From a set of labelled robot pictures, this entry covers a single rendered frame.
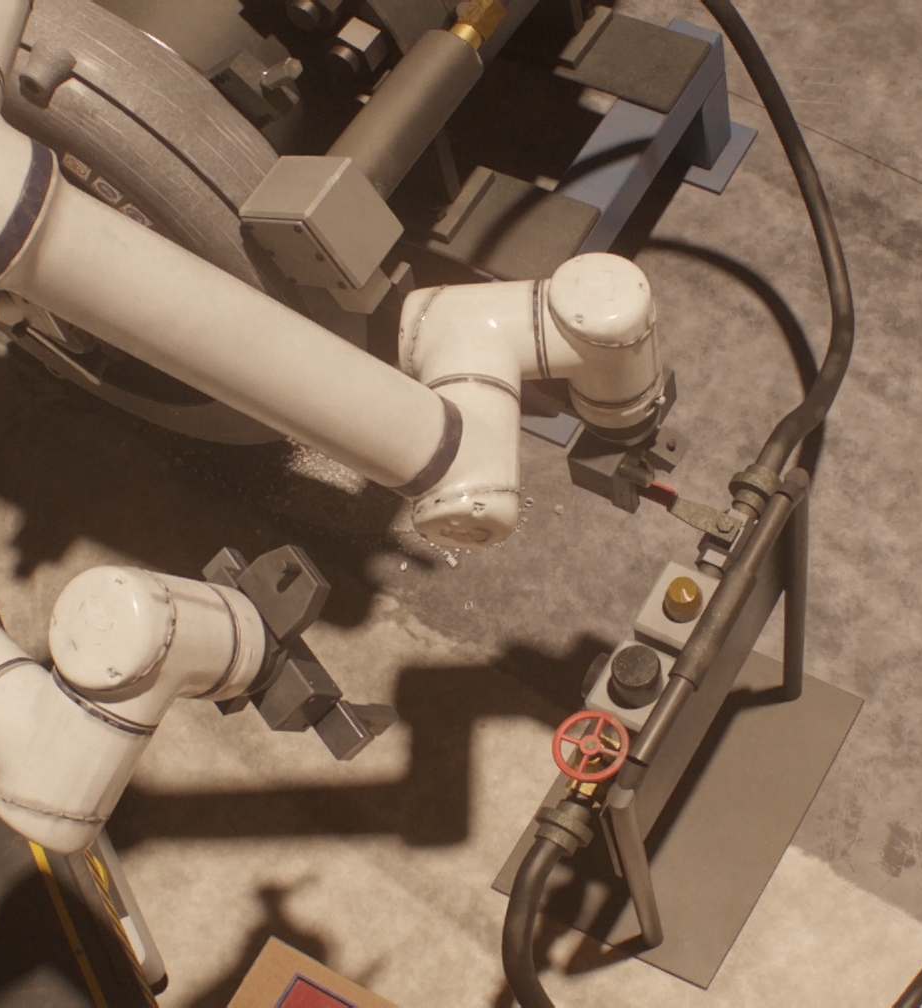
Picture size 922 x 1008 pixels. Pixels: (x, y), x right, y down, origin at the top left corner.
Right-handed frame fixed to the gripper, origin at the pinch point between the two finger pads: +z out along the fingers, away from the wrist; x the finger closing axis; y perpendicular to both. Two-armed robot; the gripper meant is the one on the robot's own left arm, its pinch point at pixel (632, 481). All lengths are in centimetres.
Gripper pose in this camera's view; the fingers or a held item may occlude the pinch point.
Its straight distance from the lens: 176.5
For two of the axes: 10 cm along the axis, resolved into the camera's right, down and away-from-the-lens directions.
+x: 5.0, -7.9, 3.6
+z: 1.5, 4.8, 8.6
